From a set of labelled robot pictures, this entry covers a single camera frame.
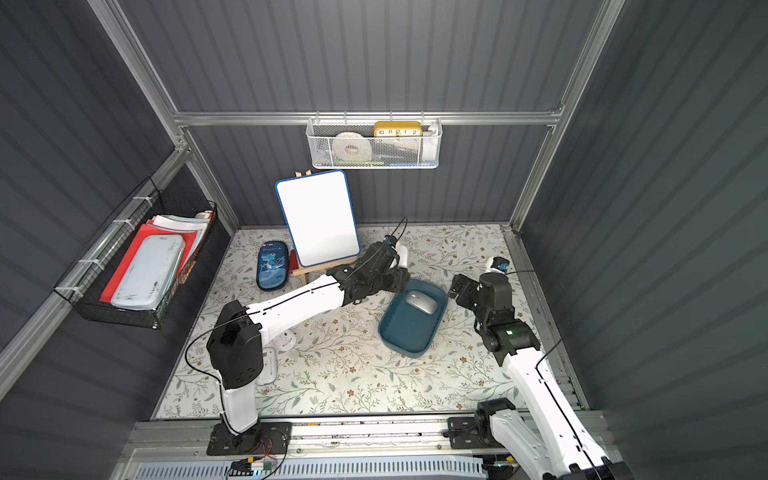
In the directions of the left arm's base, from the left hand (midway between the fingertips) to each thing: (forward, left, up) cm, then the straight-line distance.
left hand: (407, 278), depth 84 cm
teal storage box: (-8, 0, -18) cm, 19 cm away
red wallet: (+13, +37, -9) cm, 41 cm away
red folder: (+4, +57, +12) cm, 59 cm away
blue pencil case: (+14, +46, -15) cm, 51 cm away
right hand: (-4, -18, +4) cm, 19 cm away
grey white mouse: (+2, -5, -17) cm, 18 cm away
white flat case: (-8, +61, +14) cm, 63 cm away
